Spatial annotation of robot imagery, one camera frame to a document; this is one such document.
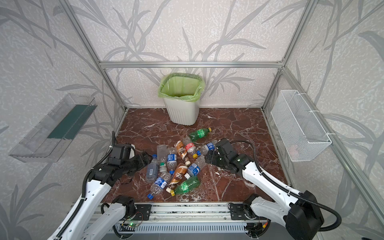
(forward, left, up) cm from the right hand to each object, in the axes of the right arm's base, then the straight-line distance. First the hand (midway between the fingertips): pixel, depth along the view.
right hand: (209, 154), depth 81 cm
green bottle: (-15, +12, -7) cm, 20 cm away
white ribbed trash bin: (+28, +17, +4) cm, 33 cm away
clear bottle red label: (+9, +12, -7) cm, 16 cm away
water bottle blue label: (+9, -1, -8) cm, 12 cm away
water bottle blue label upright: (0, +22, -8) cm, 23 cm away
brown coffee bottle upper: (+6, +16, -8) cm, 19 cm away
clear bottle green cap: (+5, +29, -10) cm, 31 cm away
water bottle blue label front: (-13, +27, -9) cm, 31 cm away
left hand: (-2, +31, +3) cm, 31 cm away
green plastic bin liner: (+50, +19, +7) cm, 54 cm away
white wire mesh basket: (-3, -38, +22) cm, 45 cm away
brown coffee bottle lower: (-8, +17, -7) cm, 20 cm away
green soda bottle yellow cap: (+19, +7, -9) cm, 22 cm away
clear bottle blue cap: (-7, +32, -7) cm, 34 cm away
